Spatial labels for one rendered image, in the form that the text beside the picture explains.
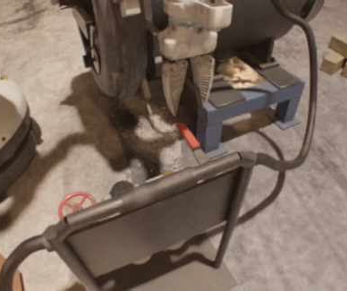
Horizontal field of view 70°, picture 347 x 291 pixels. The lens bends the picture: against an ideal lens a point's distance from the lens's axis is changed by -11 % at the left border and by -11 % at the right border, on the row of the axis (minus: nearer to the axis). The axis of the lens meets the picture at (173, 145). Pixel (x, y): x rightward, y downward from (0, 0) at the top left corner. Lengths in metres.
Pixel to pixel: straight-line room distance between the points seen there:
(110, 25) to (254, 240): 0.84
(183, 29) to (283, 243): 0.83
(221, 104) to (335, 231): 0.67
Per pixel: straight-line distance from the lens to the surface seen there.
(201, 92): 0.57
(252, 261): 1.01
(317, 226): 1.16
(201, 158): 0.60
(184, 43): 0.48
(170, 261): 0.97
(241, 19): 1.12
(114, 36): 0.82
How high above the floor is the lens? 0.91
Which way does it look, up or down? 45 degrees down
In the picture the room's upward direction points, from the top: 1 degrees counter-clockwise
